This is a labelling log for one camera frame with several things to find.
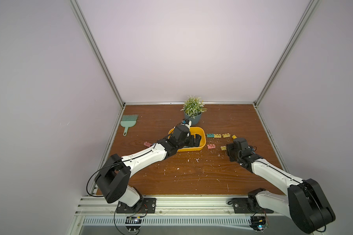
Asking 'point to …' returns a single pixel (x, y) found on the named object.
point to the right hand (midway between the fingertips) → (225, 142)
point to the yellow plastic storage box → (194, 130)
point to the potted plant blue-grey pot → (192, 108)
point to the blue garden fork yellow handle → (234, 137)
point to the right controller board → (259, 223)
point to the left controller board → (133, 220)
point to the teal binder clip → (210, 135)
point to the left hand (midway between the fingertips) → (197, 136)
